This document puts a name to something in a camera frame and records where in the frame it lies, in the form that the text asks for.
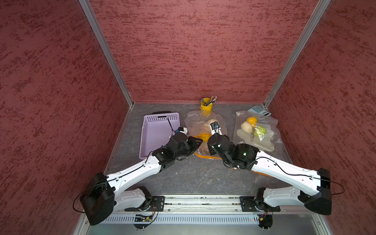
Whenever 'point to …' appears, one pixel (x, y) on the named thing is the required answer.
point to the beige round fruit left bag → (212, 121)
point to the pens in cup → (212, 99)
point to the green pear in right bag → (260, 131)
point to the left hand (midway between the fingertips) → (203, 144)
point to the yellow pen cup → (206, 110)
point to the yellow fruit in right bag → (252, 120)
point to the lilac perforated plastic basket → (156, 130)
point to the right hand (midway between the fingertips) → (212, 141)
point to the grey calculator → (258, 110)
